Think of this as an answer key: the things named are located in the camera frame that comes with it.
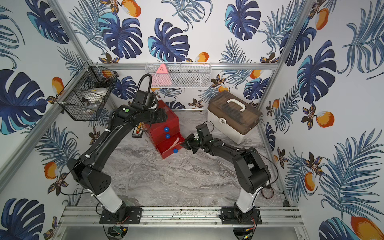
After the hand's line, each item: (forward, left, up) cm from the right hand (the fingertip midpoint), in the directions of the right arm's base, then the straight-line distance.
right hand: (179, 142), depth 87 cm
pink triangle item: (+30, +11, +24) cm, 40 cm away
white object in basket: (+14, +44, +23) cm, 52 cm away
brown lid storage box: (+15, -32, +6) cm, 36 cm away
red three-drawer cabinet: (+5, +8, +1) cm, 10 cm away
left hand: (+6, +7, +18) cm, 20 cm away
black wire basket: (+9, +54, +24) cm, 60 cm away
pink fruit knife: (+7, +5, -11) cm, 14 cm away
